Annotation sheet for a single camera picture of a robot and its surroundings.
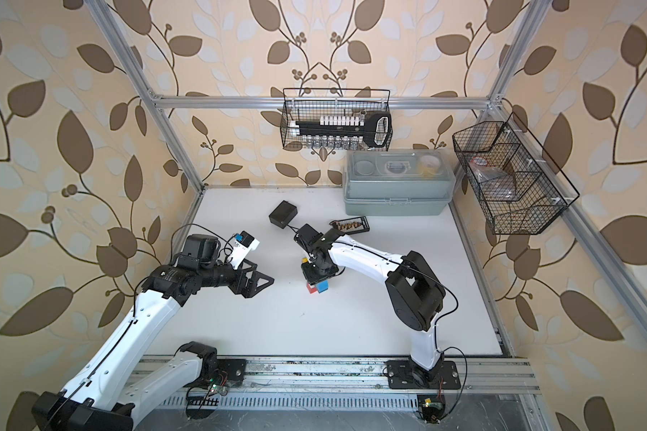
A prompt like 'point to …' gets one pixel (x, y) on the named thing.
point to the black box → (283, 214)
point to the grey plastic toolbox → (397, 181)
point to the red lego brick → (311, 289)
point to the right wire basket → (519, 187)
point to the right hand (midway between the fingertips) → (314, 278)
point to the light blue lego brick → (322, 286)
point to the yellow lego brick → (304, 259)
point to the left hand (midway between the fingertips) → (262, 272)
